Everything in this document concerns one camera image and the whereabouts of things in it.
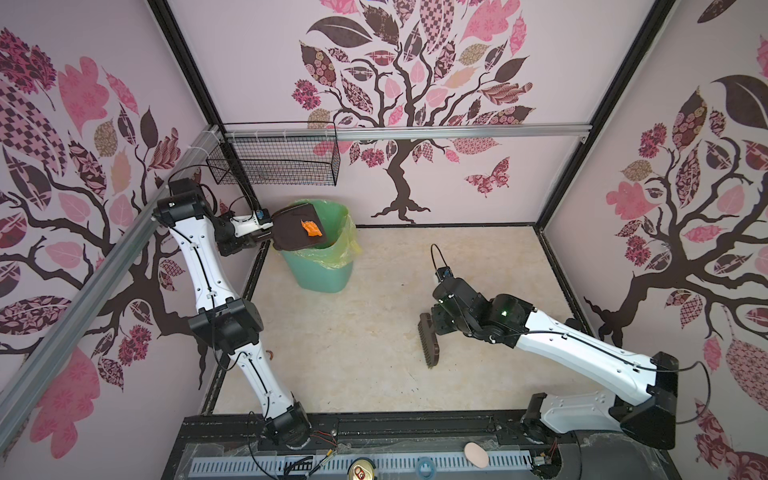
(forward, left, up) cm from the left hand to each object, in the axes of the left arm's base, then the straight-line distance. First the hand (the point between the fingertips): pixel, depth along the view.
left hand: (240, 238), depth 79 cm
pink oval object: (-46, -61, -26) cm, 81 cm away
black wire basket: (+55, +6, -11) cm, 56 cm away
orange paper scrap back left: (+5, -18, -1) cm, 19 cm away
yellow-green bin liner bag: (+2, -27, -4) cm, 27 cm away
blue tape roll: (-49, -49, -28) cm, 75 cm away
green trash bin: (+4, -15, -25) cm, 29 cm away
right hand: (-17, -52, -8) cm, 55 cm away
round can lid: (-50, -35, -16) cm, 63 cm away
